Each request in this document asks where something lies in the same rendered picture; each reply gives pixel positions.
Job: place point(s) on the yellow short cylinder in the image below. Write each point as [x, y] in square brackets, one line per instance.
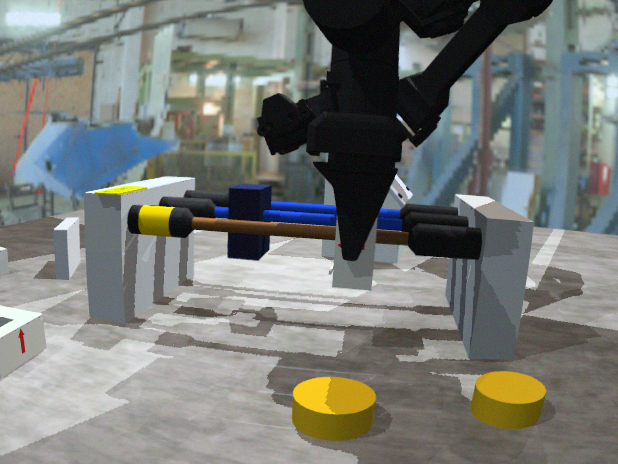
[508, 400]
[333, 408]

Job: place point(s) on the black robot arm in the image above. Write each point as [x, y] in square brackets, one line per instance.
[369, 30]

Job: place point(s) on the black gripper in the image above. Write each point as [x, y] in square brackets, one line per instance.
[363, 142]

